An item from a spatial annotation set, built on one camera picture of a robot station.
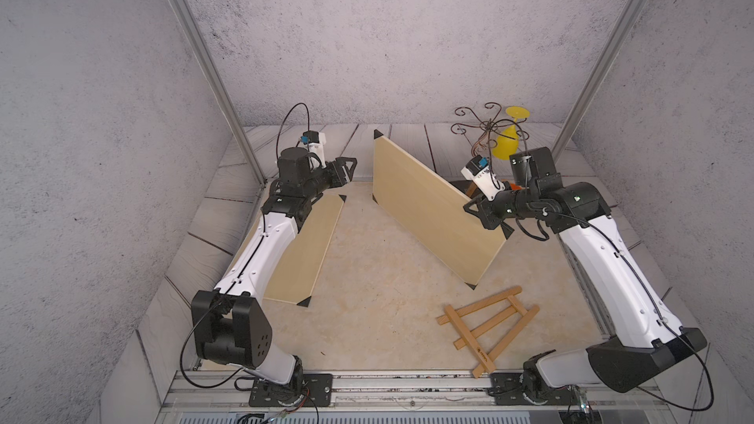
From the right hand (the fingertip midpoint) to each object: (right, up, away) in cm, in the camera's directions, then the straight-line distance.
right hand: (471, 203), depth 69 cm
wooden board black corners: (-9, -1, +4) cm, 10 cm away
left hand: (-28, +11, +9) cm, 31 cm away
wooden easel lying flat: (+10, -34, +16) cm, 39 cm away
